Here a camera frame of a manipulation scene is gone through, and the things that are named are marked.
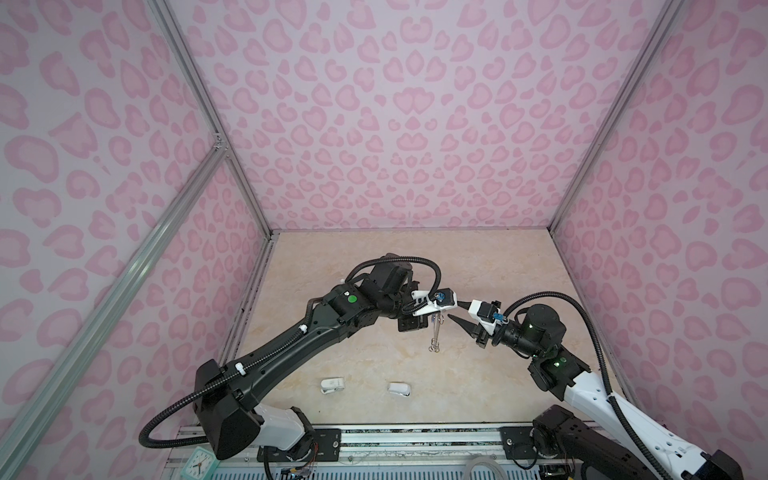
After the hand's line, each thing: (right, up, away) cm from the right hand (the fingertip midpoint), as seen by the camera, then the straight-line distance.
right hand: (456, 306), depth 69 cm
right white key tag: (-13, -24, +11) cm, 30 cm away
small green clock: (-59, -37, 0) cm, 70 cm away
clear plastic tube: (+9, -37, +3) cm, 39 cm away
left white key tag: (-31, -22, +10) cm, 40 cm away
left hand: (-4, +1, 0) cm, 4 cm away
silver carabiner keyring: (-4, -4, +2) cm, 6 cm away
